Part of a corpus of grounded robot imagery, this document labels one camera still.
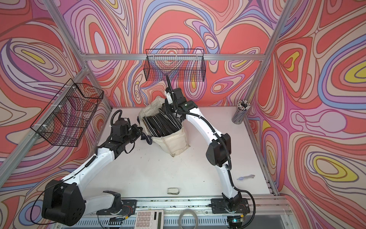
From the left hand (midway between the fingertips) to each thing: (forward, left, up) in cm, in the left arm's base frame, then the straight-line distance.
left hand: (145, 127), depth 84 cm
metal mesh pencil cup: (+20, -64, -1) cm, 67 cm away
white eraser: (-30, -17, -18) cm, 39 cm away
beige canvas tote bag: (-8, -19, -5) cm, 21 cm away
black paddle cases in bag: (+6, -8, -3) cm, 11 cm away
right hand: (+10, -13, +4) cm, 17 cm away
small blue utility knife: (-24, -57, -19) cm, 64 cm away
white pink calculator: (-43, -6, -18) cm, 47 cm away
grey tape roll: (-40, -24, -16) cm, 50 cm away
